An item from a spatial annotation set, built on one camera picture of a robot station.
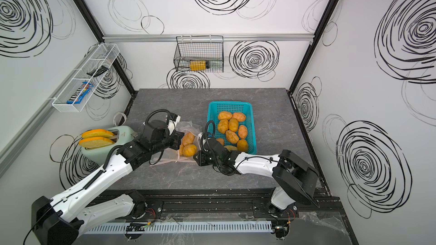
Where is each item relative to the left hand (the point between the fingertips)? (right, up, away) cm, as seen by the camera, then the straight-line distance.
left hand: (183, 133), depth 77 cm
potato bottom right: (+29, -8, +11) cm, 32 cm away
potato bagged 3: (+20, +8, +24) cm, 32 cm away
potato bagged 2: (0, -5, +11) cm, 12 cm away
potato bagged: (+2, -9, +4) cm, 10 cm away
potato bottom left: (+19, +2, +19) cm, 27 cm away
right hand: (+5, -12, +4) cm, 13 cm away
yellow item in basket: (+5, +34, +10) cm, 36 cm away
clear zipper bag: (-2, -10, -3) cm, 10 cm away
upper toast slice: (-38, +1, -3) cm, 38 cm away
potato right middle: (+30, -2, +17) cm, 34 cm away
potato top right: (+29, +7, +23) cm, 37 cm away
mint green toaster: (-39, -10, 0) cm, 40 cm away
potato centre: (+24, +2, +19) cm, 31 cm away
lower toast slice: (-38, -3, -4) cm, 38 cm away
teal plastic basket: (+13, +12, +25) cm, 31 cm away
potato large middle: (+23, -4, +15) cm, 28 cm away
